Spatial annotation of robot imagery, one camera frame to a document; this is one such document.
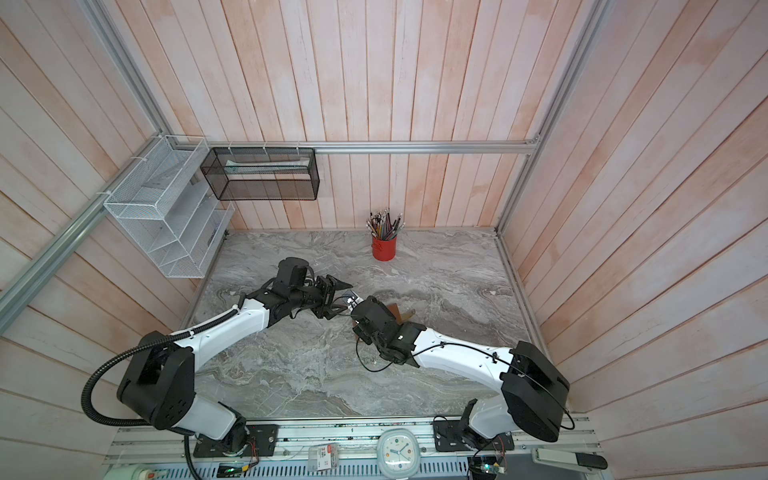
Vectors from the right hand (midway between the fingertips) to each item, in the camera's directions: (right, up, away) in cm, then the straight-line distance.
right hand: (366, 309), depth 83 cm
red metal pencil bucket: (+5, +17, +22) cm, 29 cm away
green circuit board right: (+31, -36, -13) cm, 49 cm away
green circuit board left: (-33, -37, -12) cm, 51 cm away
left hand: (-4, +3, -2) cm, 5 cm away
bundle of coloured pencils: (+5, +25, +18) cm, 31 cm away
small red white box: (-10, -33, -13) cm, 37 cm away
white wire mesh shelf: (-53, +24, -1) cm, 58 cm away
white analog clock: (+8, -32, -13) cm, 36 cm away
